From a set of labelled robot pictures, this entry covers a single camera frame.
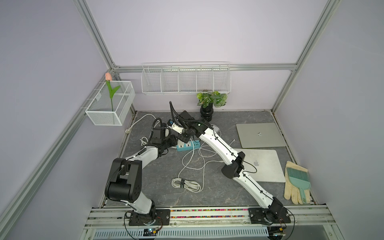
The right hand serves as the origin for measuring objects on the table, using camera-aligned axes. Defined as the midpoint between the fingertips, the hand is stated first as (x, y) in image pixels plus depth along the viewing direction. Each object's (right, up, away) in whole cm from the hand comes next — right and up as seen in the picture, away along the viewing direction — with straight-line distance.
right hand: (181, 132), depth 88 cm
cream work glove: (+61, -32, -8) cm, 70 cm away
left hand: (-3, -5, +5) cm, 8 cm away
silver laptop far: (+54, -3, +17) cm, 57 cm away
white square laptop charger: (+23, +2, +21) cm, 31 cm away
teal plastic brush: (+68, -27, -4) cm, 73 cm away
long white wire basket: (+2, +36, +10) cm, 37 cm away
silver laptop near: (+50, -20, +2) cm, 54 cm away
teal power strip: (0, -10, +9) cm, 13 cm away
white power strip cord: (-43, 0, +24) cm, 49 cm away
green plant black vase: (+16, +19, +3) cm, 25 cm away
